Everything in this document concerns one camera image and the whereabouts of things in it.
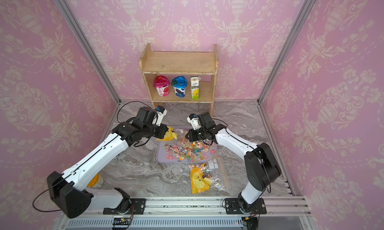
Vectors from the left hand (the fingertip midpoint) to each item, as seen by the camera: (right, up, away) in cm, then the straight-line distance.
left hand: (167, 129), depth 77 cm
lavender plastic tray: (-7, -17, +15) cm, 24 cm away
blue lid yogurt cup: (+5, +26, +10) cm, 28 cm away
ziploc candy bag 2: (+22, -27, +3) cm, 35 cm away
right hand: (+10, -5, +8) cm, 13 cm away
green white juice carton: (+14, +24, +8) cm, 29 cm away
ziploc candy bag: (+5, -4, +5) cm, 8 cm away
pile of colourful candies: (+8, -14, +14) cm, 22 cm away
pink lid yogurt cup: (-5, +26, +10) cm, 28 cm away
